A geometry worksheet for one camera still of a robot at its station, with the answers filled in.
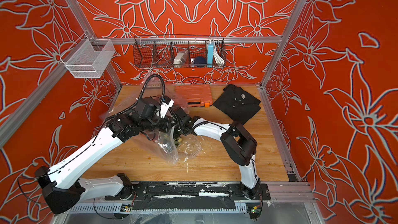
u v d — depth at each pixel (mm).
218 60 907
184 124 696
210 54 874
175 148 893
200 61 946
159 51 1005
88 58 916
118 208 698
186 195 727
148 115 519
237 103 1054
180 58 916
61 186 392
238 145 490
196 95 1176
